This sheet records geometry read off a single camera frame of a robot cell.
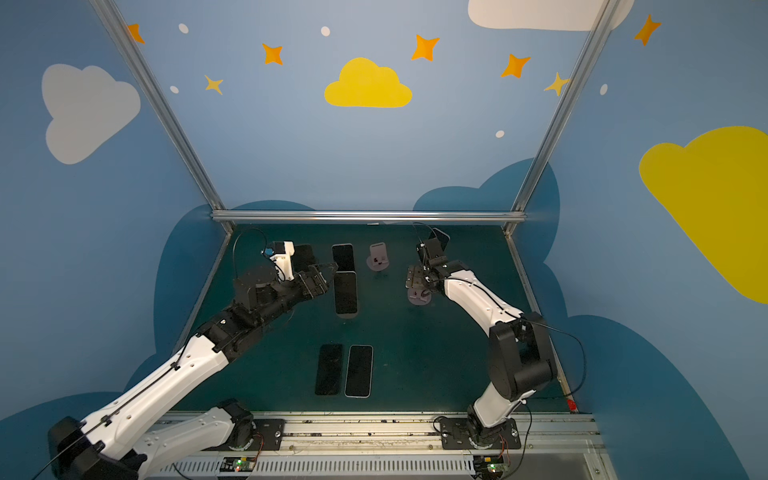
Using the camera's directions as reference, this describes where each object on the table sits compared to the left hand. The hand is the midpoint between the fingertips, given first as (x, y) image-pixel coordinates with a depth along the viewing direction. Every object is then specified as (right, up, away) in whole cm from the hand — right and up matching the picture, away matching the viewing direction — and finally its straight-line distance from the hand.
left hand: (331, 270), depth 71 cm
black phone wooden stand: (+32, +10, +27) cm, 43 cm away
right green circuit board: (+38, -47, +1) cm, 61 cm away
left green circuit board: (-23, -47, 0) cm, 52 cm away
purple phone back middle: (-1, +3, +29) cm, 29 cm away
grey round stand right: (+24, -10, +27) cm, 38 cm away
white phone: (+5, -30, +13) cm, 33 cm away
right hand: (+26, -3, +21) cm, 33 cm away
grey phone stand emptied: (+10, +2, +36) cm, 37 cm away
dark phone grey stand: (-4, -32, +15) cm, 36 cm away
